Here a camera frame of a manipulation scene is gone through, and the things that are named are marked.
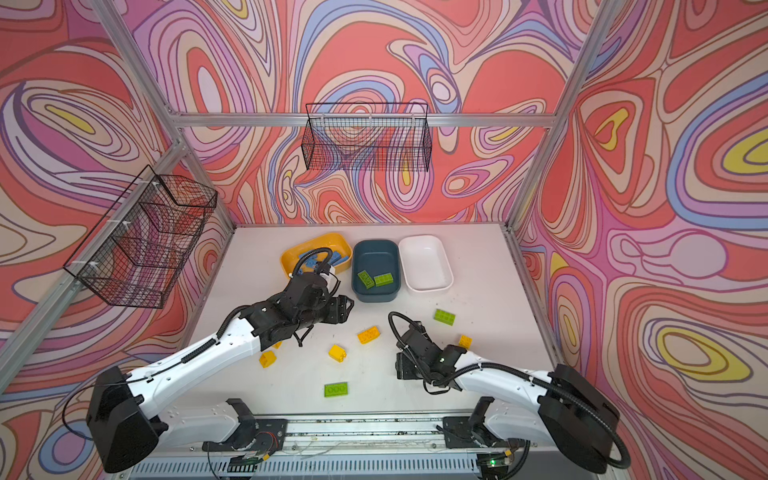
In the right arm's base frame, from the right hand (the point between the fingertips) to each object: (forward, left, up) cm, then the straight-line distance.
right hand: (408, 372), depth 84 cm
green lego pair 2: (+31, +6, +3) cm, 31 cm away
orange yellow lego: (+11, +12, +1) cm, 16 cm away
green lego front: (-4, +20, +1) cm, 21 cm away
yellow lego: (+5, +20, +2) cm, 21 cm away
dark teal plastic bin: (+35, +9, +2) cm, 36 cm away
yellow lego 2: (+7, -17, +3) cm, 19 cm away
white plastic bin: (+38, -9, +2) cm, 39 cm away
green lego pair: (+31, +12, +3) cm, 33 cm away
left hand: (+13, +16, +18) cm, 28 cm away
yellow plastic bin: (+39, +32, +2) cm, 51 cm away
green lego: (+16, -12, +1) cm, 20 cm away
